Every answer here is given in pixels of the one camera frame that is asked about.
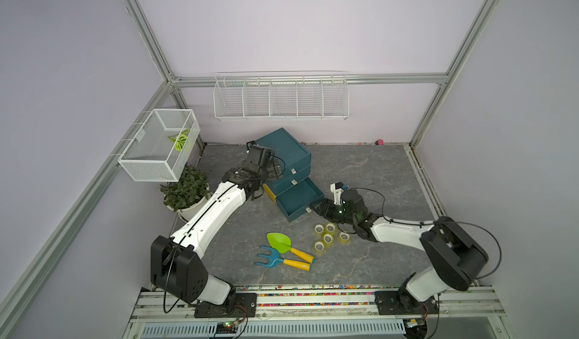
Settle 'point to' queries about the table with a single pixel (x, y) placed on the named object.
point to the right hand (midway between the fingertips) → (311, 205)
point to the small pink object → (381, 142)
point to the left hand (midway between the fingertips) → (269, 171)
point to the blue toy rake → (274, 259)
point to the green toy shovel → (281, 243)
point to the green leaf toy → (179, 138)
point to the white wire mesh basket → (159, 150)
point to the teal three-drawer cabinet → (294, 192)
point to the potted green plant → (188, 194)
